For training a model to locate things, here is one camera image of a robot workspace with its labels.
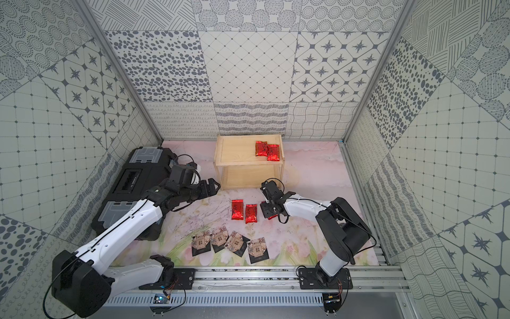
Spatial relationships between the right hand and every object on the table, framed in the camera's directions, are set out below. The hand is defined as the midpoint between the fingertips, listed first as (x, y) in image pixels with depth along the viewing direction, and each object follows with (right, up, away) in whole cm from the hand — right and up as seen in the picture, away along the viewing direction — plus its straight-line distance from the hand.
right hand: (271, 208), depth 92 cm
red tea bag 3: (0, -3, -4) cm, 5 cm away
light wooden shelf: (-15, +21, -8) cm, 27 cm away
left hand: (-25, +13, -12) cm, 31 cm away
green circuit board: (-42, -28, -21) cm, 54 cm away
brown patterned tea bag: (-30, -12, -10) cm, 34 cm away
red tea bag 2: (-5, +28, -6) cm, 30 cm away
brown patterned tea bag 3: (-15, -12, -10) cm, 22 cm away
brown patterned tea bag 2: (-23, -9, -8) cm, 26 cm away
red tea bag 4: (-9, -1, -4) cm, 10 cm away
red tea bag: (0, +27, -8) cm, 28 cm away
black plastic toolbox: (-57, +20, -6) cm, 61 cm away
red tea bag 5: (-16, 0, -2) cm, 16 cm away
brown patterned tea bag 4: (-7, -14, -11) cm, 19 cm away
